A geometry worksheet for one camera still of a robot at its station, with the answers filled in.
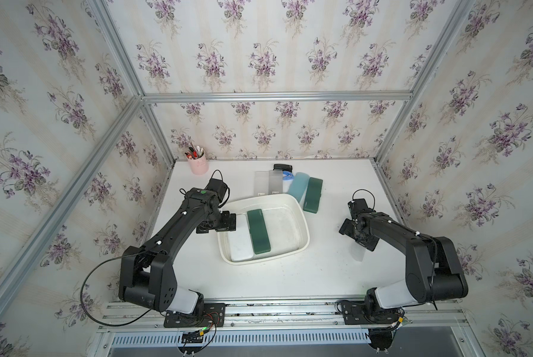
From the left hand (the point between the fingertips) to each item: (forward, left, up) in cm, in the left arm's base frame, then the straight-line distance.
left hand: (224, 229), depth 83 cm
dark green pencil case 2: (+22, -39, -9) cm, 46 cm away
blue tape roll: (+34, -27, -8) cm, 44 cm away
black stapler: (+40, -26, -8) cm, 48 cm away
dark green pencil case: (+3, -13, -7) cm, 15 cm away
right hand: (+1, -54, -9) cm, 54 cm away
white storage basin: (+9, -24, -10) cm, 28 cm away
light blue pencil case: (+29, -33, -9) cm, 44 cm away
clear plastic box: (+31, -17, -9) cm, 37 cm away
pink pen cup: (+37, +18, -4) cm, 41 cm away
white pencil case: (-2, -6, -8) cm, 10 cm away
